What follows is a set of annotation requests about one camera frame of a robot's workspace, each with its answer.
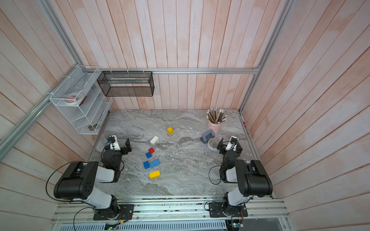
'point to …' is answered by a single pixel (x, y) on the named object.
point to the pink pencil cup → (215, 127)
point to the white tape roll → (213, 143)
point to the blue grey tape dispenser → (208, 135)
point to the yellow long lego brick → (154, 174)
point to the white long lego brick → (154, 140)
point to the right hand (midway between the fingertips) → (230, 139)
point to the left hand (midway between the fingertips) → (122, 140)
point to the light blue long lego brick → (154, 163)
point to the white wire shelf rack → (87, 116)
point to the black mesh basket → (125, 83)
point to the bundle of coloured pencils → (215, 116)
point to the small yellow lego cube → (170, 130)
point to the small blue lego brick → (148, 155)
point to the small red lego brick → (151, 150)
